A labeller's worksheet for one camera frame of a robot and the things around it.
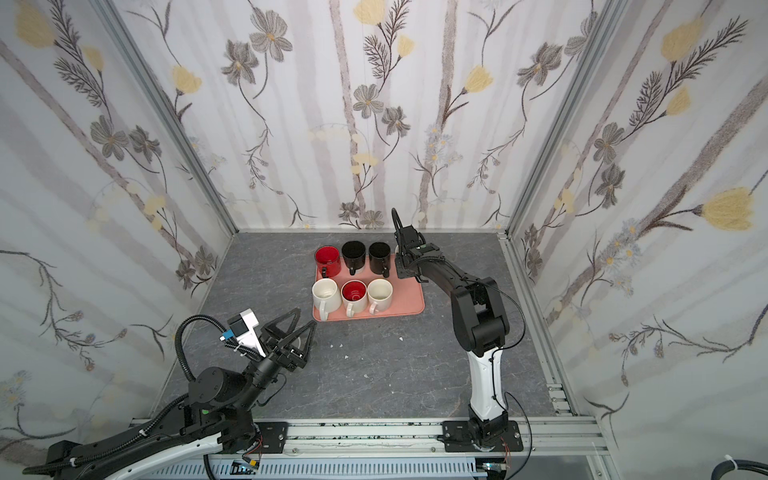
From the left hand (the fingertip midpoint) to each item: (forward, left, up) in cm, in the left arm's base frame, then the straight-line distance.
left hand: (301, 313), depth 61 cm
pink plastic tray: (+22, -27, -31) cm, 47 cm away
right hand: (+32, -25, -21) cm, 46 cm away
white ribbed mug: (+20, 0, -26) cm, 33 cm away
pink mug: (+22, -17, -27) cm, 39 cm away
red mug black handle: (+37, +2, -30) cm, 48 cm away
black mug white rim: (+35, -17, -24) cm, 45 cm away
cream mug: (+22, -8, -30) cm, 38 cm away
